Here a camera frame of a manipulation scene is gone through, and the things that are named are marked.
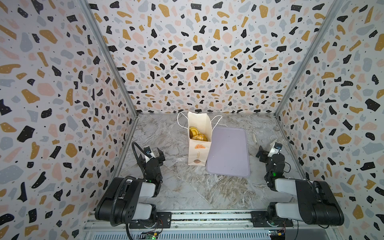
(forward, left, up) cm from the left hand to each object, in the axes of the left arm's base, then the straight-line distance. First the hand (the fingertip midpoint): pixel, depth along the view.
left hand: (149, 149), depth 86 cm
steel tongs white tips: (+13, -68, -10) cm, 69 cm away
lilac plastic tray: (+3, -48, -13) cm, 50 cm away
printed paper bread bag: (-4, -28, +5) cm, 29 cm away
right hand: (+2, -70, 0) cm, 70 cm away
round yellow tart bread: (+8, -25, +6) cm, 27 cm away
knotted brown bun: (+3, -29, +7) cm, 30 cm away
